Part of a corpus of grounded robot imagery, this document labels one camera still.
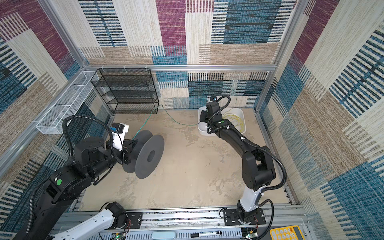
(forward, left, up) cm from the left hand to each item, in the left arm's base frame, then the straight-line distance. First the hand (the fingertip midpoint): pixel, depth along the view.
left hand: (135, 138), depth 61 cm
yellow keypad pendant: (-30, -68, -34) cm, 81 cm away
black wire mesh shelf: (+54, +23, -18) cm, 62 cm away
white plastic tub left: (+31, -30, -31) cm, 53 cm away
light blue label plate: (-30, -9, -34) cm, 46 cm away
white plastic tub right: (+43, -57, -30) cm, 77 cm away
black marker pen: (-30, -24, -35) cm, 52 cm away
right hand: (+27, -30, -15) cm, 43 cm away
